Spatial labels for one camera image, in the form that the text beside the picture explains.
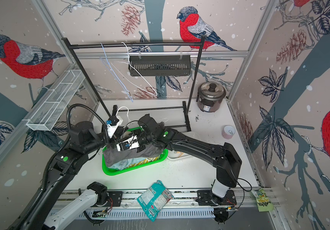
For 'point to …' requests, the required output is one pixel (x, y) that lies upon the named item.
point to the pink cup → (228, 132)
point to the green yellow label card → (263, 201)
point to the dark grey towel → (112, 155)
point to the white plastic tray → (176, 155)
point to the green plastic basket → (110, 172)
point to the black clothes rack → (114, 114)
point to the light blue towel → (128, 163)
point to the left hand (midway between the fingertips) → (127, 124)
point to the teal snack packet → (155, 199)
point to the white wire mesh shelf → (55, 100)
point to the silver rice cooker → (209, 96)
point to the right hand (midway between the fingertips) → (124, 138)
